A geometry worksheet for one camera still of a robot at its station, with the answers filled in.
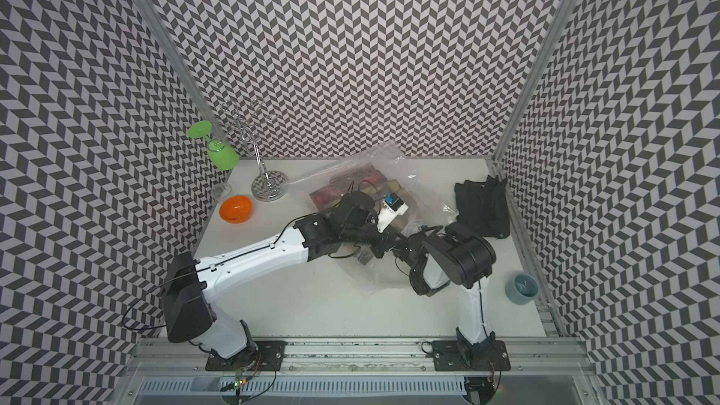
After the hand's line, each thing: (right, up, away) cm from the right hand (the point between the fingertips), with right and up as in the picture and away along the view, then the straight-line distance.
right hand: (377, 229), depth 92 cm
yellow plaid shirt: (+6, +14, +13) cm, 20 cm away
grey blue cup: (+43, -16, -9) cm, 47 cm away
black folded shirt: (+37, +7, +4) cm, 38 cm away
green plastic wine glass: (-51, +24, -2) cm, 56 cm away
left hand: (+6, 0, -21) cm, 22 cm away
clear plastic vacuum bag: (+17, +14, +7) cm, 23 cm away
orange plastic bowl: (-51, +6, +7) cm, 51 cm away
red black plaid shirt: (-7, +17, +16) cm, 25 cm away
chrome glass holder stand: (-43, +14, +17) cm, 48 cm away
